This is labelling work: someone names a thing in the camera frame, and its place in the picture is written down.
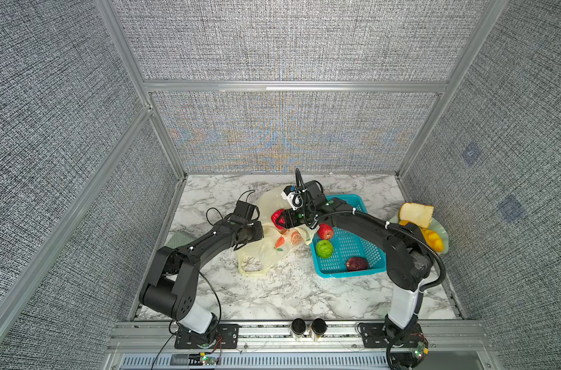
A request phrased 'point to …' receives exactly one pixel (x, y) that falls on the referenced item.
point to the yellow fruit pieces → (435, 240)
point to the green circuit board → (208, 361)
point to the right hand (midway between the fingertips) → (279, 214)
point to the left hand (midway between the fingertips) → (264, 230)
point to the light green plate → (435, 226)
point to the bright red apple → (277, 220)
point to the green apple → (324, 248)
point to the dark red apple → (357, 264)
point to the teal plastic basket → (347, 244)
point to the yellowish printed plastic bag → (256, 259)
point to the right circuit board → (419, 350)
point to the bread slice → (421, 213)
